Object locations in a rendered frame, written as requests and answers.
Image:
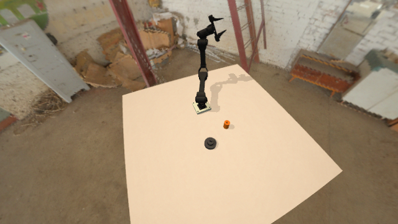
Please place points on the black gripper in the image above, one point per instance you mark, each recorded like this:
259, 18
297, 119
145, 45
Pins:
211, 29

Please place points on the orange knob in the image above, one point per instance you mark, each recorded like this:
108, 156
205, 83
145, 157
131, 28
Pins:
226, 124

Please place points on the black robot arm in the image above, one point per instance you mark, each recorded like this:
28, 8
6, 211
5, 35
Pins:
201, 98

